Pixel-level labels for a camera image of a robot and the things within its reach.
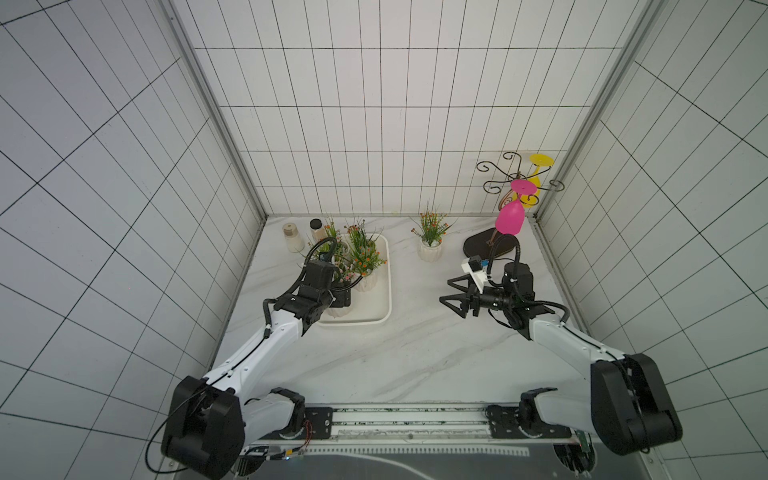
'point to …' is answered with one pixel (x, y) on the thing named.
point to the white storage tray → (371, 307)
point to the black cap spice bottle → (316, 227)
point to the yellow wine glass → (538, 160)
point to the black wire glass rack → (490, 244)
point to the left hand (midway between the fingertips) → (332, 292)
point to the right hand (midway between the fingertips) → (447, 284)
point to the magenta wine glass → (510, 217)
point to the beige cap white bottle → (294, 239)
